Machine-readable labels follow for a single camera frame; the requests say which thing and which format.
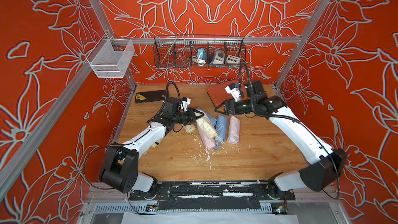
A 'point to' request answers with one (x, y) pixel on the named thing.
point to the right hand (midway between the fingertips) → (218, 109)
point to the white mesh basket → (110, 57)
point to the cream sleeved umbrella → (207, 126)
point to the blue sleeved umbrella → (221, 128)
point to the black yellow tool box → (151, 96)
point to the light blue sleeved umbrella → (213, 120)
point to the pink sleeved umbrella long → (210, 143)
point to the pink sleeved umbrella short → (233, 132)
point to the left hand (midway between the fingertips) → (203, 114)
